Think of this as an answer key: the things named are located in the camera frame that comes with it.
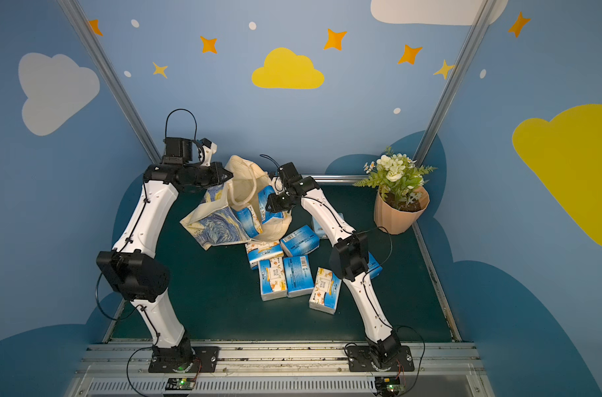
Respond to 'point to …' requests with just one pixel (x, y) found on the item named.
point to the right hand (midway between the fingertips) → (275, 203)
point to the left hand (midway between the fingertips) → (235, 171)
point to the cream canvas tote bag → (217, 222)
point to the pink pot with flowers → (403, 197)
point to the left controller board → (179, 384)
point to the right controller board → (389, 386)
